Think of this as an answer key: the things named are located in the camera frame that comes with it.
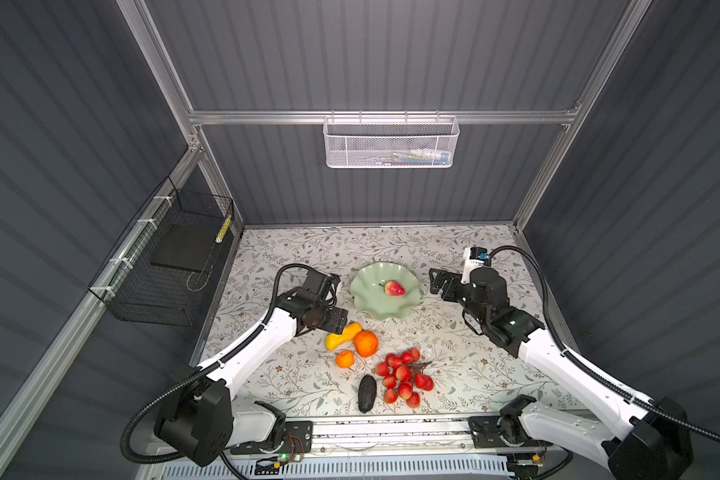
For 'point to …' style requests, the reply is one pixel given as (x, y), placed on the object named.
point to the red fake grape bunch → (400, 372)
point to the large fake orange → (366, 343)
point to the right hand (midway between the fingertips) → (446, 275)
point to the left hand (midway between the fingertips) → (334, 317)
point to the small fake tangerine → (345, 359)
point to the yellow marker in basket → (223, 230)
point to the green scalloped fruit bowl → (370, 298)
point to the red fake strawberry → (393, 288)
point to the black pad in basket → (187, 246)
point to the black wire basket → (158, 272)
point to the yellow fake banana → (333, 341)
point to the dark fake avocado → (367, 392)
